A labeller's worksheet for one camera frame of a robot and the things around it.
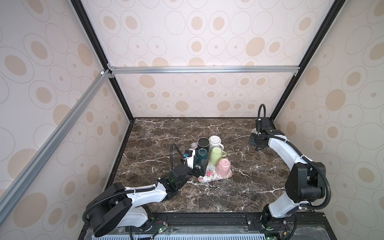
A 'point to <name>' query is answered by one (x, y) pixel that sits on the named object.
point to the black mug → (202, 142)
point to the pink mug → (223, 167)
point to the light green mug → (216, 154)
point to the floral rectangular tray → (211, 171)
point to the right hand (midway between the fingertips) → (261, 141)
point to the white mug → (215, 141)
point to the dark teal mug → (201, 156)
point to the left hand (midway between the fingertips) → (205, 160)
